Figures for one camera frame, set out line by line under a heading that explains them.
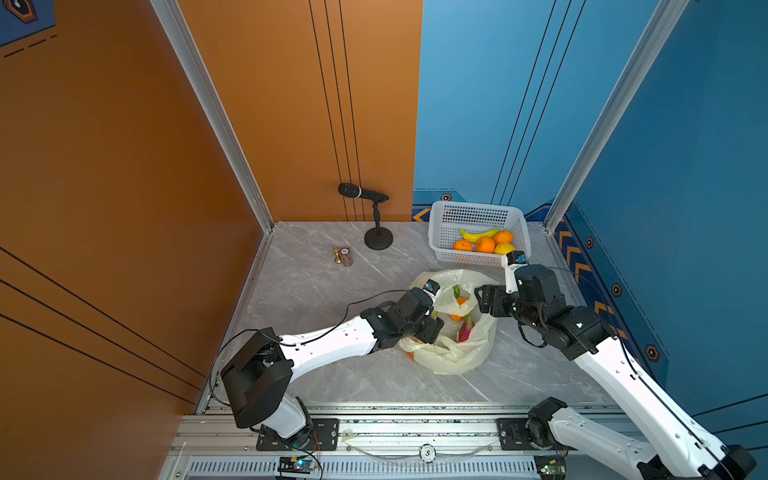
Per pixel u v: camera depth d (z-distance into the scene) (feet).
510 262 2.10
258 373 1.50
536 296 1.75
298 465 2.32
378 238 3.77
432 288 2.34
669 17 2.28
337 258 3.50
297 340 1.56
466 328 2.76
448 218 4.22
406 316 2.02
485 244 3.46
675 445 1.24
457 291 2.69
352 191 2.91
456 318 2.95
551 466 2.33
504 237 3.56
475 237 3.69
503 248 3.45
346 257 3.39
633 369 1.42
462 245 3.50
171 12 2.27
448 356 2.54
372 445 2.39
